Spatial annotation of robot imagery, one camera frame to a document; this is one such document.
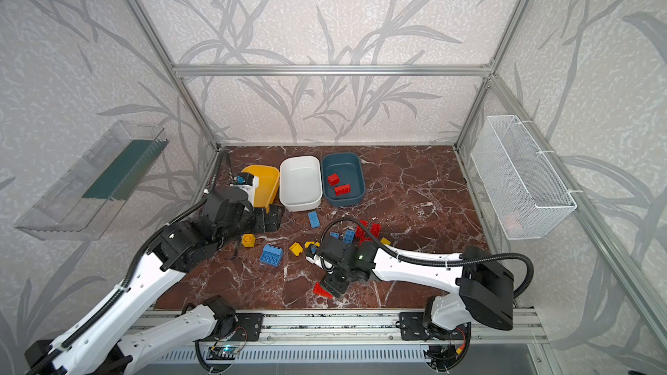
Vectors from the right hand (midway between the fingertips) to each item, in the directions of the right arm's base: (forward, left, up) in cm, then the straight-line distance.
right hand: (329, 269), depth 78 cm
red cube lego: (+38, +1, -5) cm, 38 cm away
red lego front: (-5, +3, -6) cm, 8 cm away
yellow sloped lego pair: (+9, +8, -3) cm, 13 cm away
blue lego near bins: (+20, +7, -7) cm, 22 cm away
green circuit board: (-21, +30, -8) cm, 37 cm away
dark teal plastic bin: (+45, -6, -7) cm, 46 cm away
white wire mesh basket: (+7, -49, +28) cm, 57 cm away
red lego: (+32, -3, -4) cm, 33 cm away
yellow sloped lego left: (+8, +12, -4) cm, 15 cm away
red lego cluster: (+14, -11, -6) cm, 18 cm away
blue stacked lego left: (+6, +20, -5) cm, 22 cm away
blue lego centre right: (+13, -6, -6) cm, 15 cm away
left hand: (+11, +14, +20) cm, 27 cm away
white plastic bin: (+36, +14, -6) cm, 39 cm away
